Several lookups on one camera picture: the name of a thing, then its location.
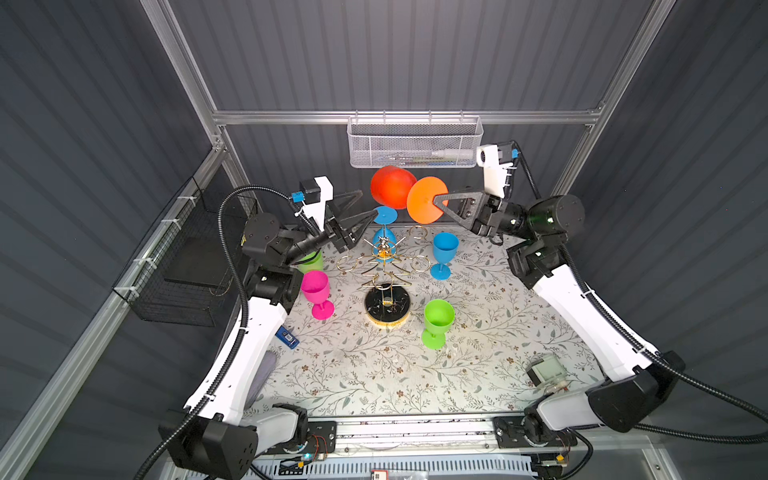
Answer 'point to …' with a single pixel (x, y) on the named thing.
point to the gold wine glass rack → (387, 304)
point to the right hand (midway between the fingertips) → (437, 216)
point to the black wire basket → (183, 273)
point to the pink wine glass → (316, 288)
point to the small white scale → (549, 374)
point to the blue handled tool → (286, 337)
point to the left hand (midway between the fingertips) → (368, 202)
